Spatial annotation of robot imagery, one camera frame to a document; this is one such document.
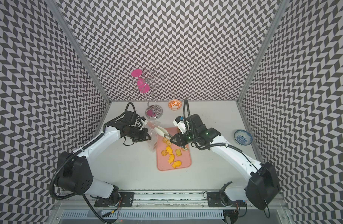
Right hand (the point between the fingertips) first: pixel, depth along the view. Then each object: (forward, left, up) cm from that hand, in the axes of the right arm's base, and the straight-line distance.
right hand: (174, 142), depth 75 cm
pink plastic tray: (-6, +8, -18) cm, 20 cm away
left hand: (+5, +15, -6) cm, 16 cm away
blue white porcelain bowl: (+12, -46, -17) cm, 51 cm away
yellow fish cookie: (-2, +2, -17) cm, 17 cm away
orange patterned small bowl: (+43, +1, -15) cm, 45 cm away
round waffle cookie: (+1, +7, -17) cm, 18 cm away
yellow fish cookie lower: (-6, -1, -17) cm, 18 cm away
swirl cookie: (+10, +7, -16) cm, 21 cm away
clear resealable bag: (+6, +16, -15) cm, 22 cm away
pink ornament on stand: (+57, +28, -8) cm, 64 cm away
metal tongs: (+6, +7, +1) cm, 9 cm away
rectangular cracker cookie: (+2, -2, -18) cm, 18 cm away
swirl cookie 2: (+8, +5, -17) cm, 20 cm away
